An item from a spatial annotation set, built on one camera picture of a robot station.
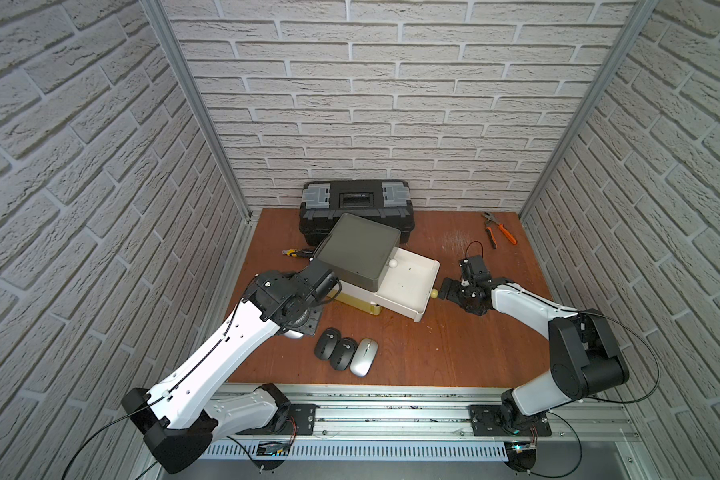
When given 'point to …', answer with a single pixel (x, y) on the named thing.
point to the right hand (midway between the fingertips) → (454, 296)
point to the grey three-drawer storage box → (375, 271)
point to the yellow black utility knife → (297, 253)
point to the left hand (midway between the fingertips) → (306, 313)
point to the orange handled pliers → (490, 219)
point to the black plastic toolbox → (384, 201)
